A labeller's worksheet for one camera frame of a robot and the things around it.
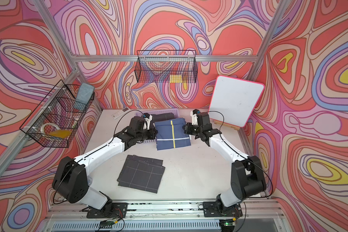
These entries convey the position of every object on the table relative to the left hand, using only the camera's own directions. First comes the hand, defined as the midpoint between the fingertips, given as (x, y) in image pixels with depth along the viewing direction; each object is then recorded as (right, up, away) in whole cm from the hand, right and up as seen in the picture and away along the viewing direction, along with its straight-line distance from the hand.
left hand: (159, 130), depth 85 cm
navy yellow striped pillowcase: (+7, -2, +2) cm, 7 cm away
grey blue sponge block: (-42, +22, -3) cm, 48 cm away
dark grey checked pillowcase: (-1, +9, +25) cm, 27 cm away
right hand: (+15, +1, +2) cm, 15 cm away
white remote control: (-35, +13, +30) cm, 48 cm away
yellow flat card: (-44, 0, -17) cm, 47 cm away
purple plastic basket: (+10, +14, +26) cm, 31 cm away
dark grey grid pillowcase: (-10, -26, 0) cm, 28 cm away
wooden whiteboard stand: (+53, +1, +18) cm, 56 cm away
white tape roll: (-52, +2, -19) cm, 56 cm away
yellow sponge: (+10, +33, +6) cm, 35 cm away
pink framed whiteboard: (+48, +19, +8) cm, 52 cm away
